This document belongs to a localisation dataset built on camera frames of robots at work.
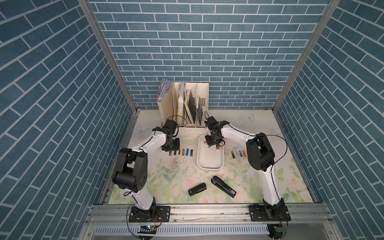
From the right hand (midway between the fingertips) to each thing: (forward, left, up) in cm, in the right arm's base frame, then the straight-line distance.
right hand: (210, 143), depth 100 cm
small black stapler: (-30, +6, +1) cm, 31 cm away
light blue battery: (-8, +15, -1) cm, 17 cm away
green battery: (-8, +20, -1) cm, 21 cm away
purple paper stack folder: (+21, +31, +29) cm, 48 cm away
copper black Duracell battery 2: (-7, -15, -1) cm, 16 cm away
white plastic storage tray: (-12, 0, +1) cm, 12 cm away
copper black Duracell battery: (-9, +26, -1) cm, 27 cm away
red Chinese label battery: (-7, +17, -1) cm, 19 cm away
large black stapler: (-27, -6, +2) cm, 28 cm away
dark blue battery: (-8, +12, -1) cm, 14 cm away
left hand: (-8, +19, +5) cm, 22 cm away
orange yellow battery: (-2, -6, -1) cm, 6 cm away
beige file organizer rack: (+18, +28, +15) cm, 36 cm away
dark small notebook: (+25, +9, +7) cm, 27 cm away
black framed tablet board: (+17, +15, +17) cm, 28 cm away
